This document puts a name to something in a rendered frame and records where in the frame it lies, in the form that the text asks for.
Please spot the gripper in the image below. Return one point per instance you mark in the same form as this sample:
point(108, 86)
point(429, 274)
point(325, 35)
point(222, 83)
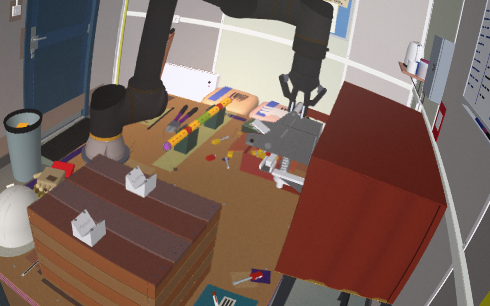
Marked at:
point(308, 74)

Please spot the yellow multicoloured tube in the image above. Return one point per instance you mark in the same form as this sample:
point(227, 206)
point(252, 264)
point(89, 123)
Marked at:
point(194, 125)

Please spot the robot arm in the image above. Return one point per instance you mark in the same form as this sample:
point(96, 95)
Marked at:
point(151, 46)

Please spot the dark grey catch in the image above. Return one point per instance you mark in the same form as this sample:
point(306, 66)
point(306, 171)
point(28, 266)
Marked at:
point(289, 138)

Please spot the dark green tube stand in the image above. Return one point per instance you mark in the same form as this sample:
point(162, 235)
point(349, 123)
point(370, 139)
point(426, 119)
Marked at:
point(215, 119)
point(186, 142)

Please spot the red tool safe body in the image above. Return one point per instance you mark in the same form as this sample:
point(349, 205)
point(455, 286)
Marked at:
point(368, 178)

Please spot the brown wooden crate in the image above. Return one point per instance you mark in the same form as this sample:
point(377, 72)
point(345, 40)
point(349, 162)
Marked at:
point(126, 238)

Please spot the blue door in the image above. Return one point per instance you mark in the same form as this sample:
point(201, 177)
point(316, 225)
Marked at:
point(60, 55)

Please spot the pink sack with blue label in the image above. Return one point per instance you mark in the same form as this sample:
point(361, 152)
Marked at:
point(268, 111)

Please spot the grey coil spring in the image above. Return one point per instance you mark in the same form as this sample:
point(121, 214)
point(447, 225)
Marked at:
point(286, 162)

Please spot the small yellow block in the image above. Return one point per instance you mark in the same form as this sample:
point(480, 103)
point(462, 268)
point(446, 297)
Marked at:
point(230, 154)

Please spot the small grey bolt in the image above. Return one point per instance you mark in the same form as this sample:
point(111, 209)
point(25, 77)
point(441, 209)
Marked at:
point(226, 162)

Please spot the small red block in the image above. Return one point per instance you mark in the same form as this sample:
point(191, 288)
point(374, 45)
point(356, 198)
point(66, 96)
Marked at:
point(210, 157)

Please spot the white radiator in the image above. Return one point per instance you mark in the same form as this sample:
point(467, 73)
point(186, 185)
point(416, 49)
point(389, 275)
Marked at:
point(190, 80)

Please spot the grey electrical box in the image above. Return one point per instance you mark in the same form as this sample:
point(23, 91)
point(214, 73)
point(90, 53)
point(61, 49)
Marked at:
point(438, 70)

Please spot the brown clipboard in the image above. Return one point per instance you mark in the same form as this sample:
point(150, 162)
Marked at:
point(168, 49)

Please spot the black thin rod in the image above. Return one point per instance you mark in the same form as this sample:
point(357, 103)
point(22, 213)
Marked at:
point(161, 118)

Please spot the olive green mat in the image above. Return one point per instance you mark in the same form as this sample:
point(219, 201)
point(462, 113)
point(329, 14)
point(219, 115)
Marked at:
point(172, 159)

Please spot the purple card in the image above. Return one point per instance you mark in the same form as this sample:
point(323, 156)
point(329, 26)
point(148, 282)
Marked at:
point(265, 274)

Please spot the white vee block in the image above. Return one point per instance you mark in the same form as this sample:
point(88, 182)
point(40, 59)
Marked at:
point(87, 229)
point(140, 183)

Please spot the dark board marker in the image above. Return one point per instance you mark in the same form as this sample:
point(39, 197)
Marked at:
point(484, 129)

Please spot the yellow pole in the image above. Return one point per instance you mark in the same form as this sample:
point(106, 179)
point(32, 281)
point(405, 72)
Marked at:
point(120, 42)

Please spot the teal book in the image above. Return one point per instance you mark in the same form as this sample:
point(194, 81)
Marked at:
point(224, 297)

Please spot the black floor mat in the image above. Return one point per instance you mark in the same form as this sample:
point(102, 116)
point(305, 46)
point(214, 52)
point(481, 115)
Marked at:
point(64, 140)

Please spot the red flat box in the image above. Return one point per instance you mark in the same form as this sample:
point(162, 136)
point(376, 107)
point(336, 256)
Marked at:
point(64, 168)

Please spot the tan work glove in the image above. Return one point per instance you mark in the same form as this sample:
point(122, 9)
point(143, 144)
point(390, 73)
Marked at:
point(49, 180)

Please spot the grey waste bin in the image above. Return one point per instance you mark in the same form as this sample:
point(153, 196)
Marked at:
point(23, 146)

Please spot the white hard hat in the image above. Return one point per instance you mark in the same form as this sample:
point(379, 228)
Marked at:
point(10, 221)

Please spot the grey pencil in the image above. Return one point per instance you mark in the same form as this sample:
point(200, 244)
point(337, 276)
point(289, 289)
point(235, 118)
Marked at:
point(29, 268)

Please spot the white hinge bracket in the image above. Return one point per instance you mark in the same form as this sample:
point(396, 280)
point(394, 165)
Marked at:
point(269, 162)

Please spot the blue wall poster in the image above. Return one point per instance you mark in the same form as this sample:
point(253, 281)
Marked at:
point(342, 21)

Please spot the wall shelf with white rolls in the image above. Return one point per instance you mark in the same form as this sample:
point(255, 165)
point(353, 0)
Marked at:
point(413, 59)

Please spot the red wall sign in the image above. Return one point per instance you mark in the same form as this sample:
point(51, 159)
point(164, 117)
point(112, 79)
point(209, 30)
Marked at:
point(438, 121)

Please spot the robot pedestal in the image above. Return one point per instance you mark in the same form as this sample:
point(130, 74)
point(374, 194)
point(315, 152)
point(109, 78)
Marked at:
point(105, 149)

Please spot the white light switch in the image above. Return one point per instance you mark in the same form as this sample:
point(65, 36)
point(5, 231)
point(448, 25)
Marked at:
point(16, 10)

